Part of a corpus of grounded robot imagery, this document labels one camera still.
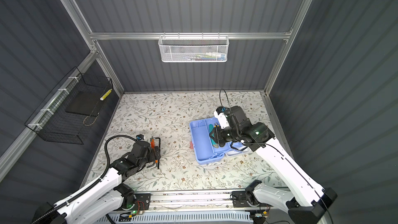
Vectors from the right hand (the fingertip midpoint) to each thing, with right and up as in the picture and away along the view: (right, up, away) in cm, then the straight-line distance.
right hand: (213, 135), depth 69 cm
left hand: (-32, -12, +16) cm, 38 cm away
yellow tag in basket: (-57, +20, +13) cm, 62 cm away
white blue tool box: (-4, -13, +22) cm, 26 cm away
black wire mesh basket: (-69, +6, -5) cm, 69 cm away
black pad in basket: (-63, +15, +6) cm, 65 cm away
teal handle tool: (0, 0, +23) cm, 23 cm away
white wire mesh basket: (-12, +60, +55) cm, 82 cm away
